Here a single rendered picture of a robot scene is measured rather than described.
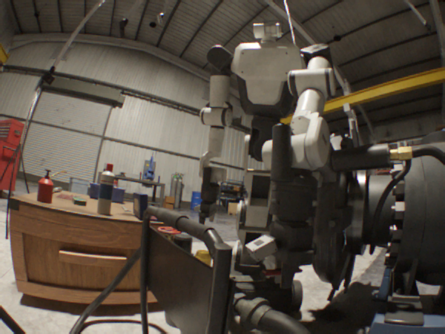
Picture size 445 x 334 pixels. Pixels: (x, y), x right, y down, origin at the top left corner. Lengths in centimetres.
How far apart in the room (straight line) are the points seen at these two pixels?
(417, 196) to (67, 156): 928
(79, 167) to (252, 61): 849
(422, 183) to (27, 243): 148
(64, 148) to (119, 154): 270
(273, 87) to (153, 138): 852
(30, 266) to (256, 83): 120
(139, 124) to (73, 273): 856
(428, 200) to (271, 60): 74
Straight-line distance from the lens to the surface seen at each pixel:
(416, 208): 73
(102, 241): 84
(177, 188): 847
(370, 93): 938
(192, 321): 39
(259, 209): 86
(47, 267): 94
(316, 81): 52
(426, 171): 78
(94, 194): 153
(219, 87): 81
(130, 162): 872
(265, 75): 69
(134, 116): 922
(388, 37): 1011
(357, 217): 80
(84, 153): 884
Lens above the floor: 61
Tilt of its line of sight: 10 degrees up
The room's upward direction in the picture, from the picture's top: 6 degrees clockwise
